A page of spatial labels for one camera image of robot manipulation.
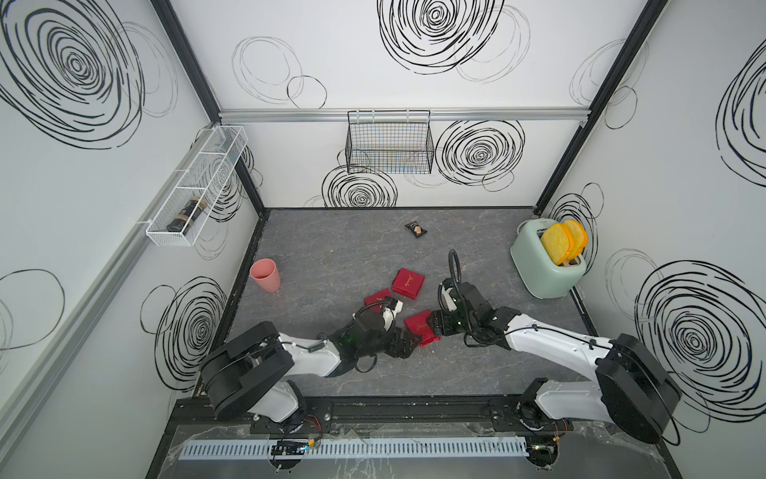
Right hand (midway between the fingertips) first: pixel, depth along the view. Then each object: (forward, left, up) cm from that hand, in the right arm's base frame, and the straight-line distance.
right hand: (437, 319), depth 85 cm
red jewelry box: (+10, +17, -5) cm, 20 cm away
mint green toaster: (+11, -34, +5) cm, 36 cm away
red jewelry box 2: (+13, +8, -2) cm, 16 cm away
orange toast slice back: (+17, -39, +16) cm, 46 cm away
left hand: (-5, +7, 0) cm, 9 cm away
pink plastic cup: (+13, +54, +3) cm, 55 cm away
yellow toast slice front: (+19, -34, +14) cm, 42 cm away
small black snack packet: (+37, +5, -3) cm, 38 cm away
